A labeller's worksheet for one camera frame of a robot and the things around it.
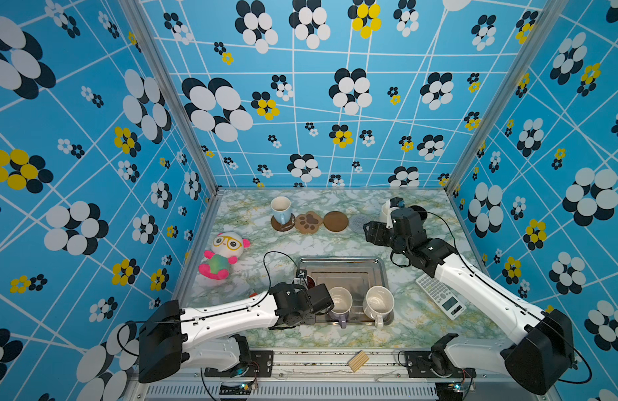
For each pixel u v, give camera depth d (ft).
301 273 2.29
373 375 2.37
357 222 3.54
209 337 1.44
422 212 3.26
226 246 3.01
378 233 2.27
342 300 2.79
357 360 2.42
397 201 2.27
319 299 1.90
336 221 3.55
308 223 3.54
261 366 2.39
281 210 3.25
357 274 3.06
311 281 2.52
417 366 2.39
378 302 2.77
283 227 3.44
